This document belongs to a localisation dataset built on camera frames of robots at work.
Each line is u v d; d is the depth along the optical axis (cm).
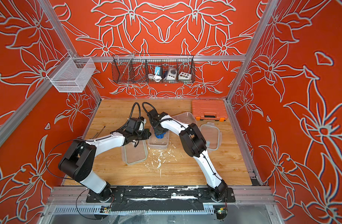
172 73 91
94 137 76
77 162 45
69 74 90
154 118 74
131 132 71
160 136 93
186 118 105
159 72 85
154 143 93
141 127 77
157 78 85
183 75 95
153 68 100
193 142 61
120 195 73
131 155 88
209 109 107
